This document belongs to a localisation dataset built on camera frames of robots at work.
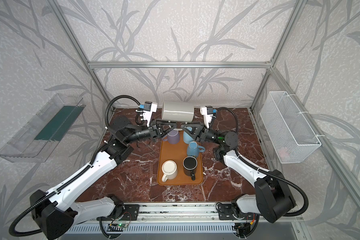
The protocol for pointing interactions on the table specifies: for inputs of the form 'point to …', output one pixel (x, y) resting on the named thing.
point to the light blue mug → (186, 138)
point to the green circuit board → (122, 225)
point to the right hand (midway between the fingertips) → (182, 125)
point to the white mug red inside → (169, 168)
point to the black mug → (190, 164)
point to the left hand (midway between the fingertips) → (176, 124)
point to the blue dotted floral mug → (194, 149)
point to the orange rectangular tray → (176, 152)
